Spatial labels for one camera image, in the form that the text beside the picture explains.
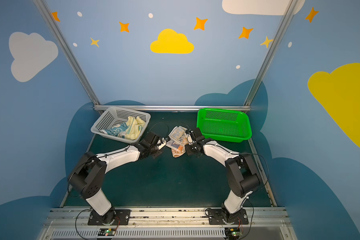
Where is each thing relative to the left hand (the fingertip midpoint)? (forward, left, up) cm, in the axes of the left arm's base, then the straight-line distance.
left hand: (159, 145), depth 94 cm
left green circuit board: (-45, +21, -7) cm, 51 cm away
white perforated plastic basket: (+28, +40, -4) cm, 49 cm away
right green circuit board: (-44, -41, -7) cm, 61 cm away
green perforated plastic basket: (+24, -50, -7) cm, 56 cm away
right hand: (-1, -19, 0) cm, 19 cm away
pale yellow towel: (+15, +19, +2) cm, 24 cm away
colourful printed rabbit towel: (+7, -12, -5) cm, 14 cm away
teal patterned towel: (+13, +30, -2) cm, 33 cm away
